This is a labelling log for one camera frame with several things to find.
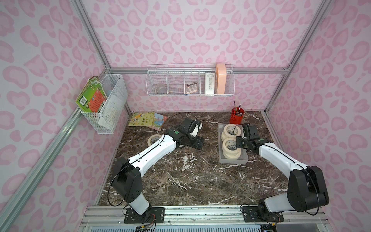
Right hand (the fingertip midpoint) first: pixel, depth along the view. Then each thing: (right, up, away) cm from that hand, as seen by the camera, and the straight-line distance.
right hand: (239, 139), depth 90 cm
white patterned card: (-19, +36, +2) cm, 40 cm away
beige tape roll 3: (-6, -9, 0) cm, 11 cm away
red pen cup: (+2, +14, +14) cm, 20 cm away
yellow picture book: (-69, +14, +26) cm, 75 cm away
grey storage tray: (+3, -13, +2) cm, 13 cm away
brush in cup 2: (+5, +21, +16) cm, 27 cm away
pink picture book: (-55, +12, +23) cm, 61 cm away
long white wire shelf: (-22, +38, +3) cm, 44 cm away
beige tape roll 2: (-5, -3, +5) cm, 7 cm away
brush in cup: (+2, +22, +15) cm, 26 cm away
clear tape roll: (-49, +32, +2) cm, 59 cm away
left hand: (-26, +1, -8) cm, 27 cm away
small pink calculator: (-30, +33, +4) cm, 45 cm away
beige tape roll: (-2, +5, +13) cm, 14 cm away
